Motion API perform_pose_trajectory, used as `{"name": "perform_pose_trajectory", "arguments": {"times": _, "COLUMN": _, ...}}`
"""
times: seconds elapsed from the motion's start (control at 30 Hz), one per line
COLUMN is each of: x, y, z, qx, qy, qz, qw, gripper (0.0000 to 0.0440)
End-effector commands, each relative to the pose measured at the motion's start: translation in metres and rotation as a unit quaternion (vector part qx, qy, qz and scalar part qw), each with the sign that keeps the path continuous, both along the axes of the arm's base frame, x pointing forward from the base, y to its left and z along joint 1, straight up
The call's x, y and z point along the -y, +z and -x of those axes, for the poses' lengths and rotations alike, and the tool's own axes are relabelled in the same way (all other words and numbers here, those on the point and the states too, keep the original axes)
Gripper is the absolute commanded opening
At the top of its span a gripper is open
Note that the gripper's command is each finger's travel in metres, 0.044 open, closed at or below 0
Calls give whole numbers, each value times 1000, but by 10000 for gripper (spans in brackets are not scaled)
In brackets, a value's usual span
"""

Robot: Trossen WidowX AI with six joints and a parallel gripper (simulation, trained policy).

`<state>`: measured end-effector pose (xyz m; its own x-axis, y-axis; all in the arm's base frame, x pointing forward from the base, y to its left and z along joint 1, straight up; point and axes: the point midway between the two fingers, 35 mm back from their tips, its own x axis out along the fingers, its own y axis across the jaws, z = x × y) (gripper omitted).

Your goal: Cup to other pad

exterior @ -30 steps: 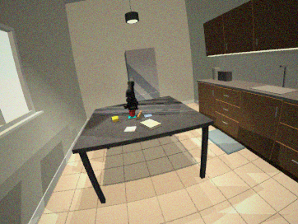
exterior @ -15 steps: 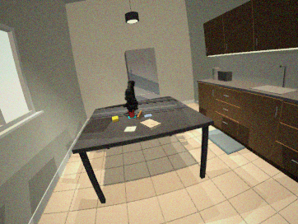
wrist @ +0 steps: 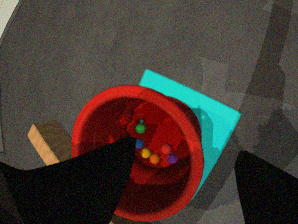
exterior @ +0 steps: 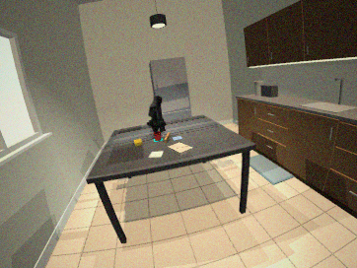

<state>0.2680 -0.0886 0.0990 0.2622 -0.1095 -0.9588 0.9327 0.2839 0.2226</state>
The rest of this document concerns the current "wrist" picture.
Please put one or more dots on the orange marble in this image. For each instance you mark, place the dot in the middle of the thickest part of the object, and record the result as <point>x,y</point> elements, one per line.
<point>154,158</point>

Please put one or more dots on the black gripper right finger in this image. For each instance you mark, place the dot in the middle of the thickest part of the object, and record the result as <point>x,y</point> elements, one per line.
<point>268,194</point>

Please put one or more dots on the yellow marble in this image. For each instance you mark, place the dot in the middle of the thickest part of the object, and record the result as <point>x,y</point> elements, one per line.
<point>146,153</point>

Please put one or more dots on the red cup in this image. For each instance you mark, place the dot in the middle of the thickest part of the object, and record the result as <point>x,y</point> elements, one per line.
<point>153,191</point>

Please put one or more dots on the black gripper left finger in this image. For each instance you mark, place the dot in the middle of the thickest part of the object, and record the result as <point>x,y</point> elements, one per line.
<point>83,190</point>

